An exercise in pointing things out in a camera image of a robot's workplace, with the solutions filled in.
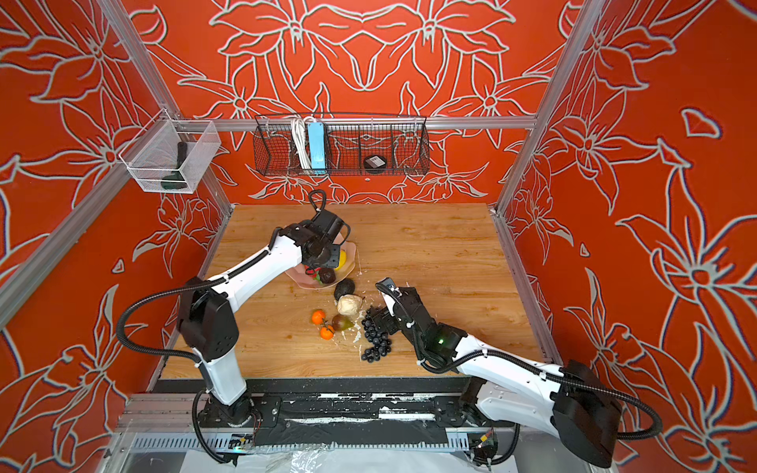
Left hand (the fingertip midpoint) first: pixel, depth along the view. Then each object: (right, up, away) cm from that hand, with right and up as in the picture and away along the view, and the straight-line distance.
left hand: (330, 256), depth 89 cm
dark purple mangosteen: (-1, -6, +3) cm, 7 cm away
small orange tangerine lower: (0, -22, -5) cm, 23 cm away
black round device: (+14, +30, +6) cm, 34 cm away
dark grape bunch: (+16, -24, -7) cm, 29 cm away
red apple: (-7, -5, +6) cm, 10 cm away
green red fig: (+4, -19, -5) cm, 20 cm away
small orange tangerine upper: (-4, -19, -1) cm, 19 cm away
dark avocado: (+4, -11, +4) cm, 12 cm away
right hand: (+17, -10, -9) cm, 21 cm away
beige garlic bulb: (+7, -15, -1) cm, 16 cm away
